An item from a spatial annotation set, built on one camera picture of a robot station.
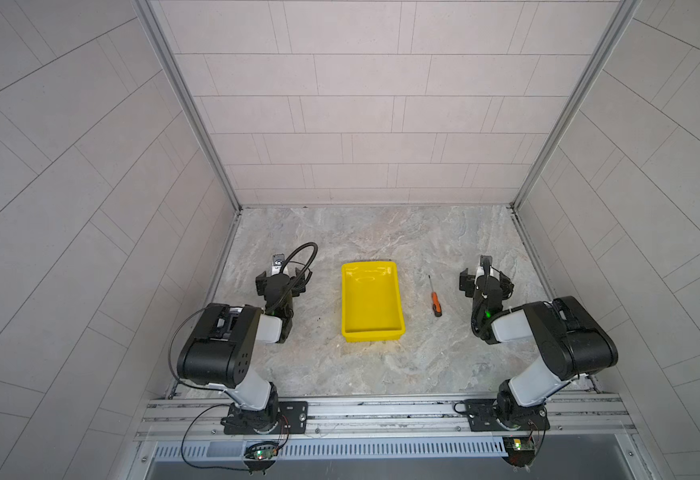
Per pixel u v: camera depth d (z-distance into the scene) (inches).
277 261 30.4
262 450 25.3
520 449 26.8
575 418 28.4
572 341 18.1
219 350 17.4
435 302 35.8
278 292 26.3
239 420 25.7
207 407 28.4
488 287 29.0
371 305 35.0
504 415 25.4
